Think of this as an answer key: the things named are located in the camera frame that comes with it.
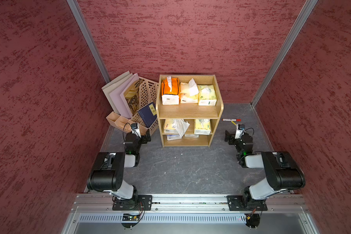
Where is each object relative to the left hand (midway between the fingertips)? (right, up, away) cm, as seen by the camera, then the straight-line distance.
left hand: (141, 131), depth 94 cm
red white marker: (+65, +7, +16) cm, 68 cm away
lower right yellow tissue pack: (+38, +5, -16) cm, 41 cm away
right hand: (+60, 0, +1) cm, 60 cm away
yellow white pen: (+67, +4, +14) cm, 69 cm away
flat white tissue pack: (+21, -4, 0) cm, 21 cm away
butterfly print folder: (-6, +24, -1) cm, 25 cm away
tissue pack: (+23, +5, -16) cm, 29 cm away
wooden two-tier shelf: (+29, +14, -19) cm, 37 cm away
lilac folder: (-12, +21, -8) cm, 25 cm away
